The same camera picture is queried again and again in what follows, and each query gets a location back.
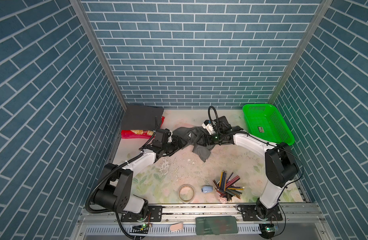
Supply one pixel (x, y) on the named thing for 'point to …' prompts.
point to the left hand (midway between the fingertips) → (184, 144)
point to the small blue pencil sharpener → (207, 189)
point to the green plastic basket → (262, 121)
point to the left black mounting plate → (154, 214)
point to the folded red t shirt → (139, 134)
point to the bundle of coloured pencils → (225, 187)
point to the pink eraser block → (176, 226)
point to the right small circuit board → (268, 230)
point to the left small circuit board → (139, 229)
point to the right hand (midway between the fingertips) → (200, 140)
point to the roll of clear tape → (186, 193)
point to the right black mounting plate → (249, 213)
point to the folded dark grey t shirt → (141, 118)
